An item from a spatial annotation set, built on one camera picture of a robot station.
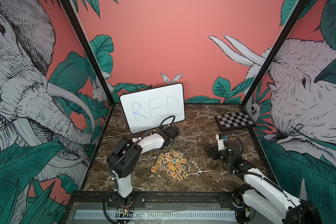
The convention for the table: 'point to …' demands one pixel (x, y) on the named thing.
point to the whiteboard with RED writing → (145, 110)
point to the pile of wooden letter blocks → (173, 163)
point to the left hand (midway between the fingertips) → (166, 141)
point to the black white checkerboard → (230, 121)
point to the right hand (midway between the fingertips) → (209, 144)
